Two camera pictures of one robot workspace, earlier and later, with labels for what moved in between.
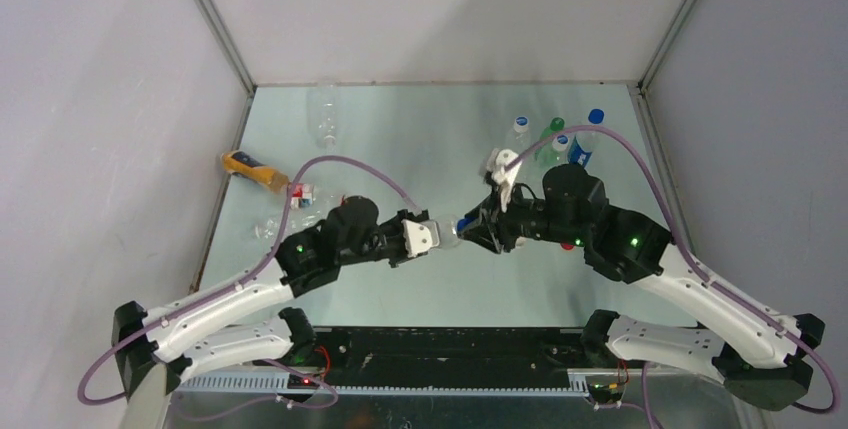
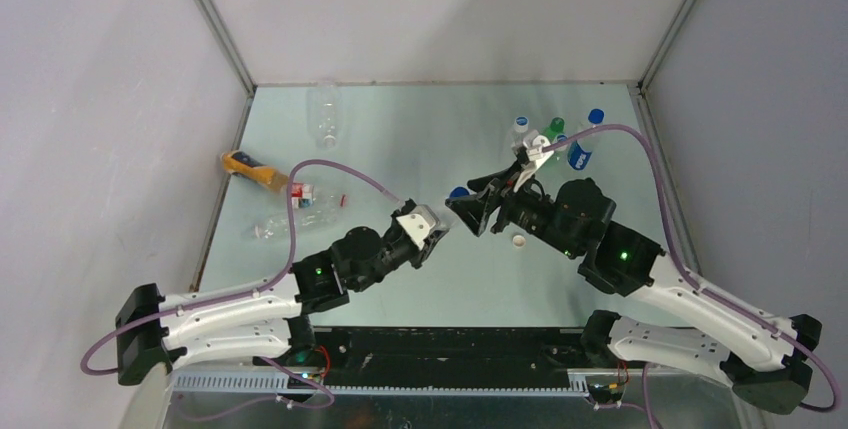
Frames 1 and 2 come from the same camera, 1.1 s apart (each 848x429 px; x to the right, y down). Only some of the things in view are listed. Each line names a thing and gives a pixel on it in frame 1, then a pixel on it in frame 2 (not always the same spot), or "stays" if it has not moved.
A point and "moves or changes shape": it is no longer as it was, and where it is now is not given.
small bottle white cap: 560,145 stays
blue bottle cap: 462,222 moves or changes shape
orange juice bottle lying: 251,168 stays
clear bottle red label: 303,196 stays
